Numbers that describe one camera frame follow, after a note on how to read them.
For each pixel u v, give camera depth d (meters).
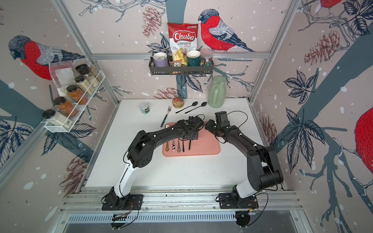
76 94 0.71
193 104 1.18
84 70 0.77
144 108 1.10
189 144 0.92
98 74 0.87
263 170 0.44
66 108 0.66
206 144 0.95
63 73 0.69
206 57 0.85
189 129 0.70
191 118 0.89
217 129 0.76
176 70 0.87
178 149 0.92
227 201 0.73
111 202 0.63
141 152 0.55
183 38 0.79
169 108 1.15
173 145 0.93
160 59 0.79
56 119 0.60
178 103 1.15
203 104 1.18
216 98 1.02
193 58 0.80
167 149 0.92
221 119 0.71
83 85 0.76
